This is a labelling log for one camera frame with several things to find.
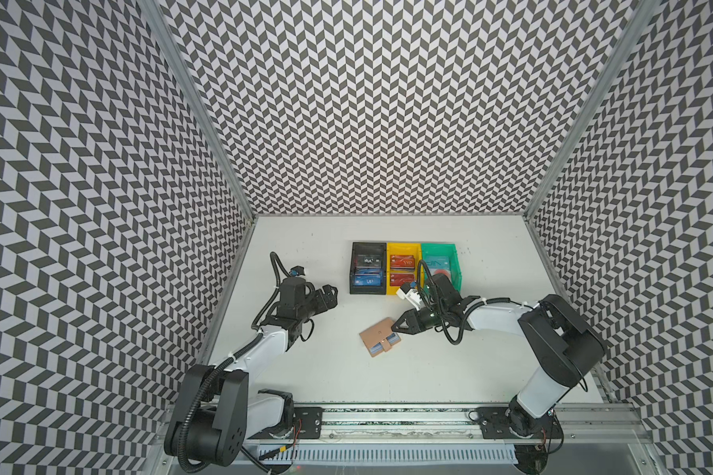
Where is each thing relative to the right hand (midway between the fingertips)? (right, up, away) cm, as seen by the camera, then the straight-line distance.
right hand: (396, 332), depth 85 cm
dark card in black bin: (-9, +20, +17) cm, 28 cm away
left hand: (-21, +10, +5) cm, 24 cm away
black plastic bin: (-9, +24, +17) cm, 30 cm away
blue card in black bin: (-9, +14, +14) cm, 22 cm away
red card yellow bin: (+1, +14, +14) cm, 20 cm away
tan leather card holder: (-5, -1, 0) cm, 5 cm away
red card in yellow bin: (+3, +19, +17) cm, 26 cm away
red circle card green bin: (+17, +16, +14) cm, 27 cm away
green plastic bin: (+18, +23, +20) cm, 35 cm away
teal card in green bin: (+16, +19, +18) cm, 31 cm away
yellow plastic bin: (+4, +24, +15) cm, 28 cm away
